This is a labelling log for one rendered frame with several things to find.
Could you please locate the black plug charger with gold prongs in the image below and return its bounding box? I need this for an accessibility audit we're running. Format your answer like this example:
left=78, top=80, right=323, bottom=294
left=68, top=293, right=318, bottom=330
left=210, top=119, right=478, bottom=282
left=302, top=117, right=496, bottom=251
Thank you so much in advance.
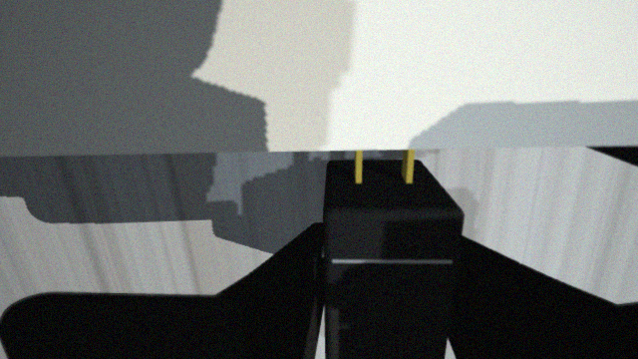
left=322, top=150, right=465, bottom=359

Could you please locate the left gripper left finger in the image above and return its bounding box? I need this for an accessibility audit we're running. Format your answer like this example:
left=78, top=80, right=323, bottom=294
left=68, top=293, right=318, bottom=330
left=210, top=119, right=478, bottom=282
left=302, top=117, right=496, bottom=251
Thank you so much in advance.
left=0, top=222, right=324, bottom=359

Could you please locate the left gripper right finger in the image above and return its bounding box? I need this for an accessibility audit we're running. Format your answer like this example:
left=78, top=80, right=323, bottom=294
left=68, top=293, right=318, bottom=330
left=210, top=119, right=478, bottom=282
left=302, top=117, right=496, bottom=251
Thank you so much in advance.
left=448, top=235, right=638, bottom=359

